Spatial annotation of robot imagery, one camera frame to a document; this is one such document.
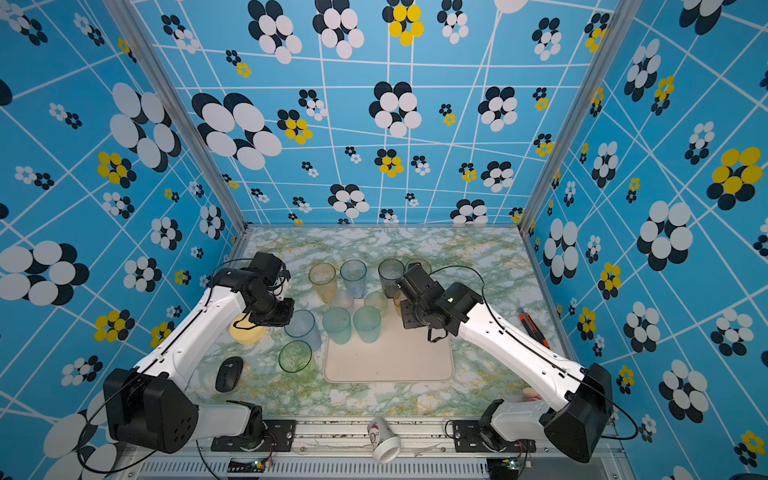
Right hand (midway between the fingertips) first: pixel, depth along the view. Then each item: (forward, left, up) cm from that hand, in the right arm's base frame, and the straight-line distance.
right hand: (413, 311), depth 77 cm
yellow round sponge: (-10, +37, +9) cm, 40 cm away
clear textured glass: (+12, +22, -14) cm, 29 cm away
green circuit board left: (-32, +38, -17) cm, 52 cm away
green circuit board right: (-31, -21, -18) cm, 42 cm away
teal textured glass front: (+3, +22, -11) cm, 25 cm away
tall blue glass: (+19, +19, -8) cm, 28 cm away
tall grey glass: (+20, +7, -9) cm, 23 cm away
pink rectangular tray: (-5, +3, -17) cm, 18 cm away
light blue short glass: (+1, +33, -11) cm, 34 cm away
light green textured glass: (+12, +11, -14) cm, 22 cm away
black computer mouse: (-11, +51, -15) cm, 55 cm away
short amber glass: (+12, +4, -13) cm, 18 cm away
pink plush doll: (-17, -30, -13) cm, 37 cm away
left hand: (0, +34, -4) cm, 34 cm away
